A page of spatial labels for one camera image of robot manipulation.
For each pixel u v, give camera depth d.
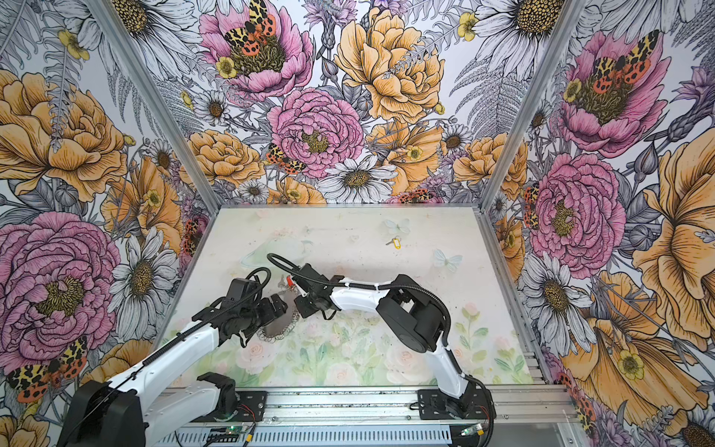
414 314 0.53
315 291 0.71
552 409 0.75
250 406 0.73
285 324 0.89
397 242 1.11
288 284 0.98
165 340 0.86
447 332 0.52
